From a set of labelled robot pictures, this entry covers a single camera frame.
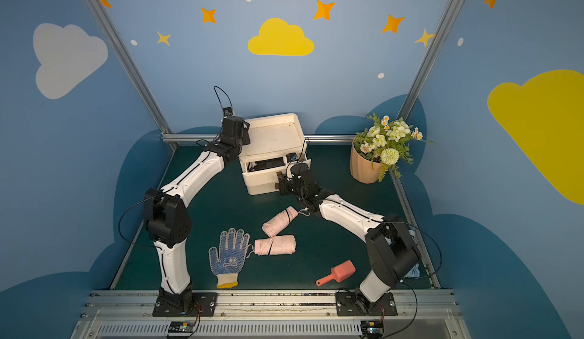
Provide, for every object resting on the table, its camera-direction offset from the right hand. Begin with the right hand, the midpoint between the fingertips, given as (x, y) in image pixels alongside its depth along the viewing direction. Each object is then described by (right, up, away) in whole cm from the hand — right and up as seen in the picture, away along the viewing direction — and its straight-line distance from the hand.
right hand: (284, 173), depth 87 cm
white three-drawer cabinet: (-3, +12, +4) cm, 13 cm away
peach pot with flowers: (+37, +11, -3) cm, 39 cm away
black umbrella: (-6, +4, +2) cm, 7 cm away
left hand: (-18, +18, +4) cm, 26 cm away
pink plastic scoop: (+20, -35, -7) cm, 41 cm away
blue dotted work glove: (-20, -33, -5) cm, 39 cm away
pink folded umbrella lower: (-3, -27, -2) cm, 27 cm away
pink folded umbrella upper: (-3, -20, +4) cm, 20 cm away
